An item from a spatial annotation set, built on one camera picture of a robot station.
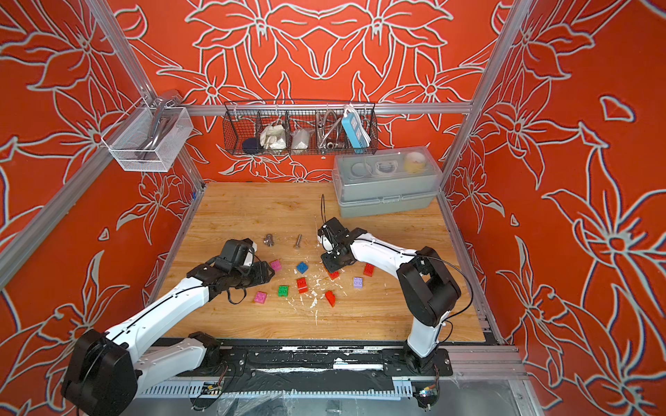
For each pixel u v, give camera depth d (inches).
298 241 39.4
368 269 36.2
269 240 38.7
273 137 36.1
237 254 25.8
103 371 15.3
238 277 26.8
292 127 39.5
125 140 30.6
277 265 36.2
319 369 28.6
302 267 36.3
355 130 34.4
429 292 18.2
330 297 33.0
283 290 33.6
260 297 33.0
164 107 33.6
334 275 35.2
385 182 41.6
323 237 30.3
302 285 34.4
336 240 28.0
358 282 34.5
